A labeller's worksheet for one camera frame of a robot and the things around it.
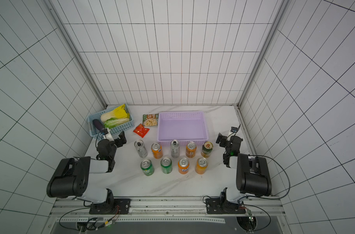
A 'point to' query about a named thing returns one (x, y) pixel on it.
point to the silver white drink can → (141, 148)
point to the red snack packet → (141, 131)
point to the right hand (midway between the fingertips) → (222, 132)
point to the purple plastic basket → (185, 126)
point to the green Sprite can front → (147, 168)
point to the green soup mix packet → (150, 120)
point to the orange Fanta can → (183, 165)
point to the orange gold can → (201, 165)
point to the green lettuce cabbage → (111, 123)
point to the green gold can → (207, 149)
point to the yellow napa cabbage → (119, 112)
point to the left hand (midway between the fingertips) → (116, 135)
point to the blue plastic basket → (96, 133)
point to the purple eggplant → (100, 126)
